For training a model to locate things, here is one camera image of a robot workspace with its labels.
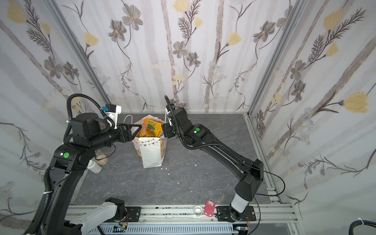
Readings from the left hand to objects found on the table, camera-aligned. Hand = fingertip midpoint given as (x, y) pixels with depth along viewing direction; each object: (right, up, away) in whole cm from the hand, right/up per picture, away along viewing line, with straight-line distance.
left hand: (135, 122), depth 61 cm
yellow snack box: (+1, -3, +21) cm, 21 cm away
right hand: (+11, +2, +10) cm, 15 cm away
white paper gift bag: (+2, -15, +19) cm, 24 cm away
